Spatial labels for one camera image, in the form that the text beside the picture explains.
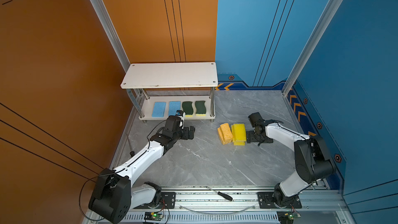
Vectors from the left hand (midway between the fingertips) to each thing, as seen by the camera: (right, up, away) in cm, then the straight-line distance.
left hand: (188, 126), depth 86 cm
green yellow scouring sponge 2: (+7, +10, +13) cm, 18 cm away
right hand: (+40, -9, +7) cm, 42 cm away
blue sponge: (-21, +9, +14) cm, 27 cm away
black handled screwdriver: (+20, -32, -11) cm, 40 cm away
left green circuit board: (-15, -39, -15) cm, 45 cm away
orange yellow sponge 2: (+20, -5, +5) cm, 21 cm away
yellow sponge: (+29, -5, +4) cm, 30 cm away
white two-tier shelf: (-8, +28, -6) cm, 29 cm away
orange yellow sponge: (+24, -5, +3) cm, 25 cm away
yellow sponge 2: (+30, -10, +4) cm, 32 cm away
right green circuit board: (+47, -39, -16) cm, 63 cm away
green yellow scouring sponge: (-2, +10, +14) cm, 18 cm away
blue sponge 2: (-11, +11, +15) cm, 22 cm away
